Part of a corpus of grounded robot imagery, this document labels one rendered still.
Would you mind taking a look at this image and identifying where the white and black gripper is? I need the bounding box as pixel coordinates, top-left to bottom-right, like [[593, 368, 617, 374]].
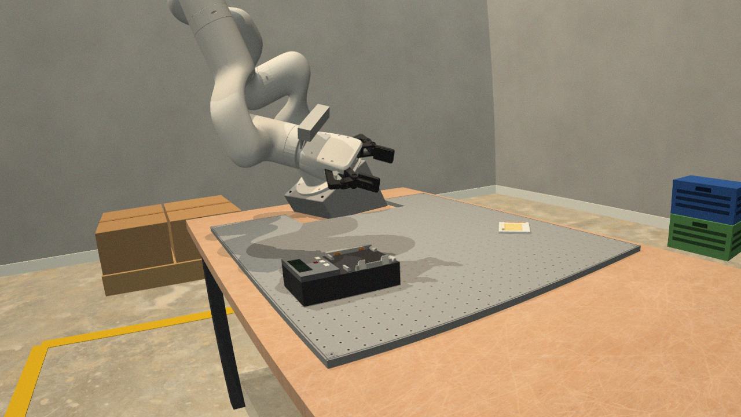
[[299, 132, 395, 193]]

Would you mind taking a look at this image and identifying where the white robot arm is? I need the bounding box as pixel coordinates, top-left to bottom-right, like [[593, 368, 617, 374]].
[[167, 0, 329, 196]]

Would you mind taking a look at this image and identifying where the black cassette dock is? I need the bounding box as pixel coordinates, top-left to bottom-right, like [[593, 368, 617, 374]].
[[281, 244, 401, 307]]

